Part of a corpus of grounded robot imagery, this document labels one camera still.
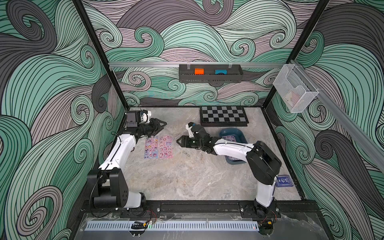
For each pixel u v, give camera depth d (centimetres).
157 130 73
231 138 100
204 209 75
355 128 56
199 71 93
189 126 83
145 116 74
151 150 95
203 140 70
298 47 85
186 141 78
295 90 76
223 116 110
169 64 95
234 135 101
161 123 80
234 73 93
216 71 95
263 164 48
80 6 71
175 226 70
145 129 71
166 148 96
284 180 81
